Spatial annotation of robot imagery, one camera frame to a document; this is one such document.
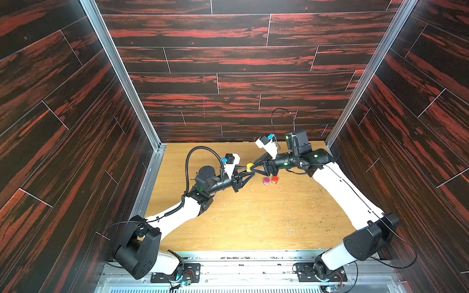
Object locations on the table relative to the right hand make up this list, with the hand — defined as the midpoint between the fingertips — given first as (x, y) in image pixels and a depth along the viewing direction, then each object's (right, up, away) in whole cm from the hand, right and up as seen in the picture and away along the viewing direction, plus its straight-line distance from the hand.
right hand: (256, 163), depth 73 cm
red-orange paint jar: (+14, -9, +28) cm, 33 cm away
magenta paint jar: (+9, -10, +26) cm, 29 cm away
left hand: (-2, -4, -2) cm, 5 cm away
